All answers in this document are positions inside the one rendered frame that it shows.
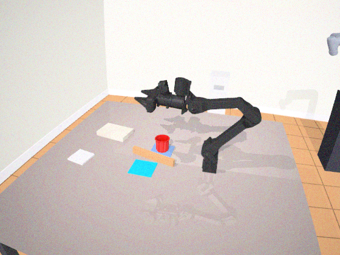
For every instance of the white flat square pad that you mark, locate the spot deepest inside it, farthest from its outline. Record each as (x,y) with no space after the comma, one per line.
(81,156)

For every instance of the cream flat rectangular block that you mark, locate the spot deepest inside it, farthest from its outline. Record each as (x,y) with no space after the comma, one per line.
(115,132)

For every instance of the red translucent cup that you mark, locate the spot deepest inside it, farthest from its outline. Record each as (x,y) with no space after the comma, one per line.
(162,143)

